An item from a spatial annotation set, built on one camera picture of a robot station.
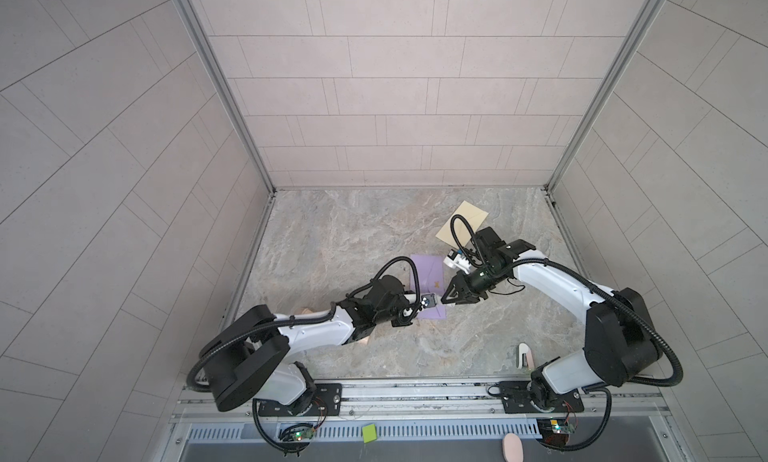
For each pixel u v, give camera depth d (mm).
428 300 681
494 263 638
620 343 424
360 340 616
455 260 770
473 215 1086
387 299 621
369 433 650
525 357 767
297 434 648
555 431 678
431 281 910
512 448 643
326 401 710
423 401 723
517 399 710
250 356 413
